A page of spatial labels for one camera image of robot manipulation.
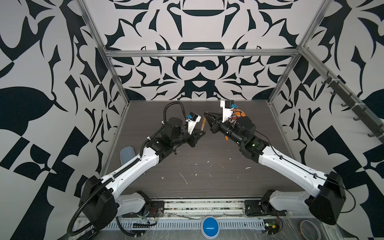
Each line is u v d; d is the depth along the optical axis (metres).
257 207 0.74
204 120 0.69
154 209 0.74
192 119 0.63
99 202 0.39
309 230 0.69
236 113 1.02
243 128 0.52
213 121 0.62
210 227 0.69
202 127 0.71
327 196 0.39
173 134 0.58
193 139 0.64
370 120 0.54
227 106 0.59
